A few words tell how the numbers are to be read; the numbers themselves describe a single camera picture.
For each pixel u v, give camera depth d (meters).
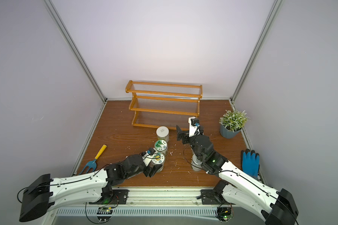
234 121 0.85
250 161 0.84
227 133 0.91
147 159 0.67
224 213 0.68
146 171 0.69
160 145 0.84
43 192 0.47
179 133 0.63
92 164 0.86
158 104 0.97
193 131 0.61
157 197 0.74
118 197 0.73
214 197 0.64
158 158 0.76
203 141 0.53
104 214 0.72
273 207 0.39
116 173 0.59
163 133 0.88
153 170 0.69
